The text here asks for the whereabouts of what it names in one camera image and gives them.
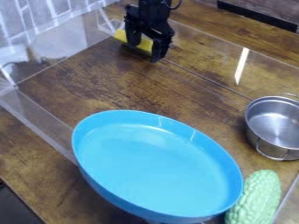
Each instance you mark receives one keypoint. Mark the green bitter gourd toy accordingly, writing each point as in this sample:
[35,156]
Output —
[258,203]

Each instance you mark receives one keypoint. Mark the stainless steel pot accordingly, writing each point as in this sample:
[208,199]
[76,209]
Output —
[272,126]

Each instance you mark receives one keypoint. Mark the blue plastic tray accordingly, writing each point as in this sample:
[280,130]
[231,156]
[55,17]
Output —
[155,167]

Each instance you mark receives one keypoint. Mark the clear acrylic enclosure wall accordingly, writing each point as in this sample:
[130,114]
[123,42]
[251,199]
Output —
[70,71]

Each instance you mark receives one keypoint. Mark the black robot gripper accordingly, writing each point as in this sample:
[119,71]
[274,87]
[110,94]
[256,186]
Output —
[148,17]

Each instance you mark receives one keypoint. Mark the yellow brick with label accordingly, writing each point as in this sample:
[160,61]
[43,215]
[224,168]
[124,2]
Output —
[144,46]

